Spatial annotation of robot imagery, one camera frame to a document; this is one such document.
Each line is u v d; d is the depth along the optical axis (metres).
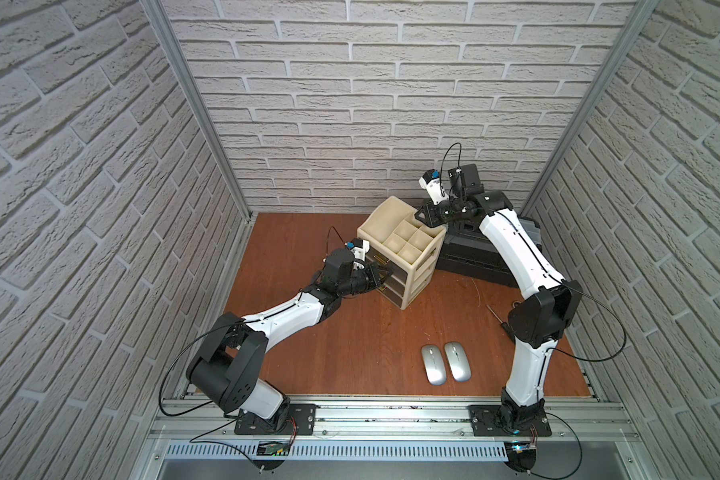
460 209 0.61
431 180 0.74
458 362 0.83
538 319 0.52
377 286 0.76
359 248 0.77
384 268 0.80
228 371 0.43
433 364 0.81
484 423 0.73
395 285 0.83
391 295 0.90
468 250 0.89
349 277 0.70
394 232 0.80
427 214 0.73
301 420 0.74
